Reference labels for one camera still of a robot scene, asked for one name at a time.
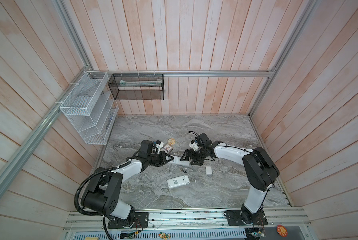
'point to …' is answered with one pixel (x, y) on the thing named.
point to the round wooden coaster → (171, 141)
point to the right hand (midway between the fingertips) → (185, 160)
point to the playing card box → (168, 148)
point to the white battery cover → (208, 170)
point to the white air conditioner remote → (178, 181)
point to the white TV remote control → (177, 161)
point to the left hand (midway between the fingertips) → (172, 161)
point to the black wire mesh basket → (137, 86)
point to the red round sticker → (282, 230)
